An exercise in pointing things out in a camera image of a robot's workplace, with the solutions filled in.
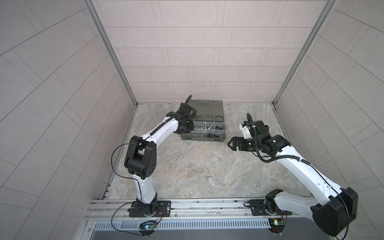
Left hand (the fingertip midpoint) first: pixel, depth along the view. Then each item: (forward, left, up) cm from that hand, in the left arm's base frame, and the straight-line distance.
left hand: (195, 127), depth 91 cm
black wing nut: (-1, -11, -8) cm, 14 cm away
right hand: (-15, -21, +6) cm, 26 cm away
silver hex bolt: (+4, -10, -7) cm, 13 cm away
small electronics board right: (-48, -39, -9) cm, 62 cm away
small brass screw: (-22, +1, -10) cm, 24 cm away
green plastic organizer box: (+8, -9, -7) cm, 15 cm away
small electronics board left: (-49, +20, -5) cm, 53 cm away
